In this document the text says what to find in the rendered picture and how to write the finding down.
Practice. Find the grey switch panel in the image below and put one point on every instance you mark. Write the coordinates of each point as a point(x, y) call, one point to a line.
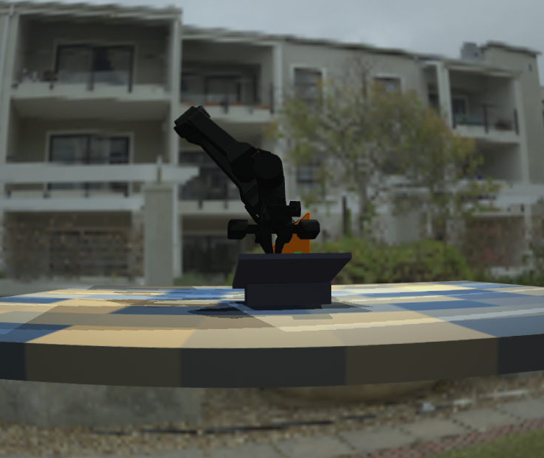
point(287, 279)

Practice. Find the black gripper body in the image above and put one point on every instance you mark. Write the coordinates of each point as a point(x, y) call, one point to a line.
point(306, 228)

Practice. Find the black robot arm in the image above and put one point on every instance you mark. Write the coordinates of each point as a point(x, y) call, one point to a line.
point(253, 170)

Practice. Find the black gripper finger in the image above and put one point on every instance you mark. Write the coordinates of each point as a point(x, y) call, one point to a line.
point(265, 241)
point(281, 240)

